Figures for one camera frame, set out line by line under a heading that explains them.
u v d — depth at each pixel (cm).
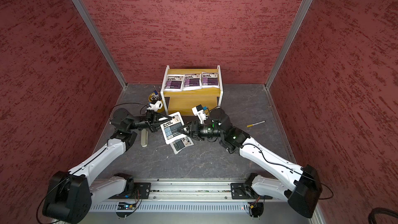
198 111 64
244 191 65
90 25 86
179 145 88
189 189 76
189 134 58
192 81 75
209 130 58
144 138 89
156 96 100
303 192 37
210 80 76
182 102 89
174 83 74
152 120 63
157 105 70
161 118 66
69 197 40
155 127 65
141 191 74
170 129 63
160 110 72
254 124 98
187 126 60
